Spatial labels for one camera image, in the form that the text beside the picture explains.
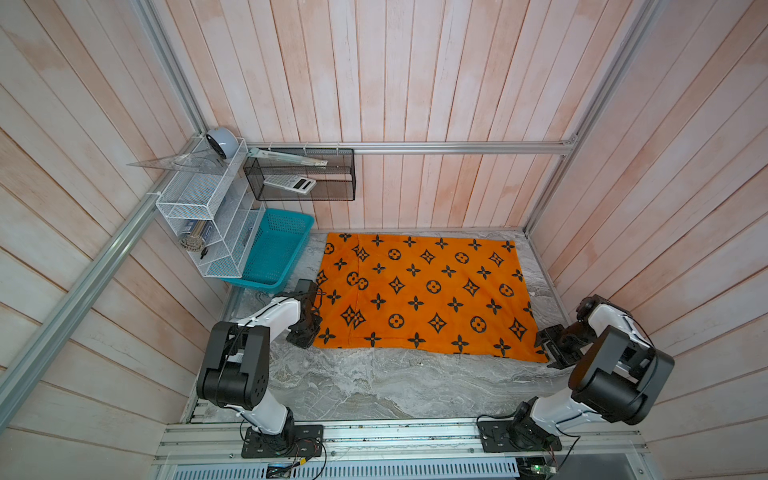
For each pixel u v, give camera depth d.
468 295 1.01
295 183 0.98
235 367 0.46
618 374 0.47
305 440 0.73
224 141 0.84
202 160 0.86
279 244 1.17
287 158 0.91
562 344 0.74
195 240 0.76
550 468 0.69
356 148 0.96
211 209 0.69
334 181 1.08
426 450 0.73
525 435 0.69
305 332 0.78
